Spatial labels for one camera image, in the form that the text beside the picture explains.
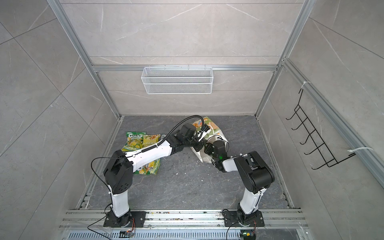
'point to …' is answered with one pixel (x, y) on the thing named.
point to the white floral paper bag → (215, 133)
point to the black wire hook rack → (329, 159)
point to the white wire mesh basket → (177, 80)
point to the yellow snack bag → (149, 140)
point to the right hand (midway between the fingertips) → (205, 143)
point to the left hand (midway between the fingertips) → (207, 137)
